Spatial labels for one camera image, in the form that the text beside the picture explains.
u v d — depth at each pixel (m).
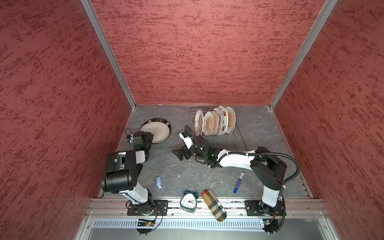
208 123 1.00
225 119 0.92
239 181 0.82
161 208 0.76
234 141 1.00
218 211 0.71
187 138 0.72
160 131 1.06
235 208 0.76
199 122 1.00
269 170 0.48
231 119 0.90
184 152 0.74
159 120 1.10
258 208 0.74
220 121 0.89
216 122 0.90
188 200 0.73
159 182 0.79
